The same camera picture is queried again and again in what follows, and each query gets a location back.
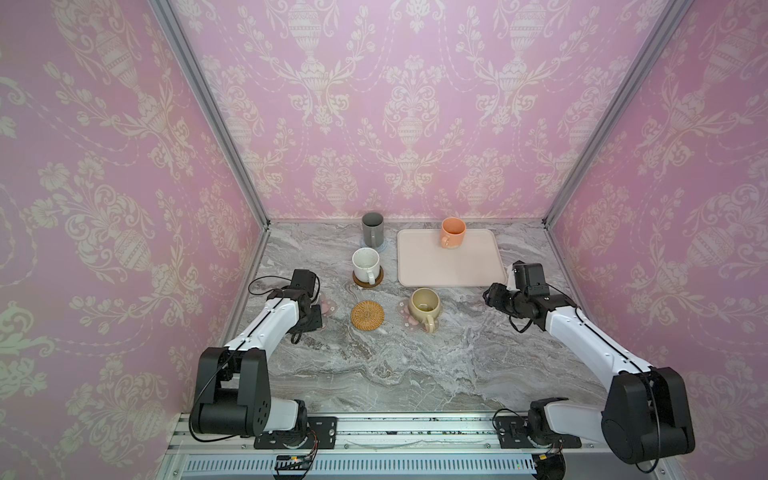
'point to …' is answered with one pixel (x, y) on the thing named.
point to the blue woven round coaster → (382, 248)
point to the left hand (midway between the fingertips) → (308, 324)
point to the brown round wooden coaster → (367, 284)
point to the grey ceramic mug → (373, 229)
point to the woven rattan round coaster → (367, 315)
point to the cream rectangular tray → (423, 261)
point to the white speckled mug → (366, 265)
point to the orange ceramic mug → (452, 232)
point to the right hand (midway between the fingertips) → (491, 295)
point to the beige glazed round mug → (424, 305)
